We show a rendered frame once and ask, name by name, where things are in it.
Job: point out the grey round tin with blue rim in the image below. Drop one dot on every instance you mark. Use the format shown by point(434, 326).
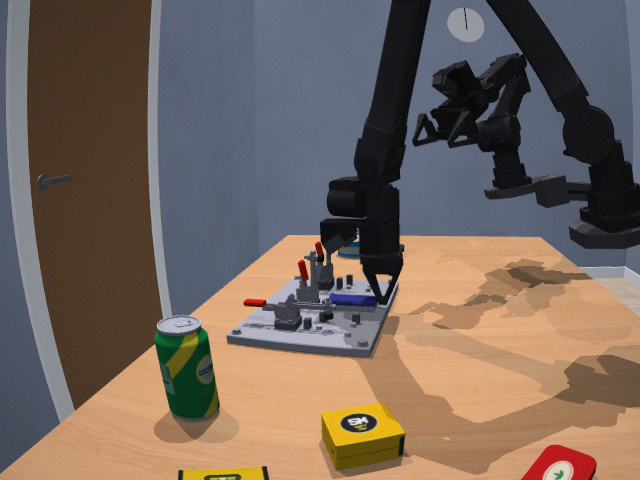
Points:
point(351, 251)

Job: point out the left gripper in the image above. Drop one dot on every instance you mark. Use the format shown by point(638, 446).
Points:
point(389, 262)

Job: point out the green and yellow drink can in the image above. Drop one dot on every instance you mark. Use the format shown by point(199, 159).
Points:
point(186, 366)

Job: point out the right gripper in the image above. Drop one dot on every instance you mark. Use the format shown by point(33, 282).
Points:
point(457, 118)

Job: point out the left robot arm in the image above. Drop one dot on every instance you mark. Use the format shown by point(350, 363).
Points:
point(614, 199)

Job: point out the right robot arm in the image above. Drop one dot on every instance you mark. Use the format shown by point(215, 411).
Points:
point(502, 133)

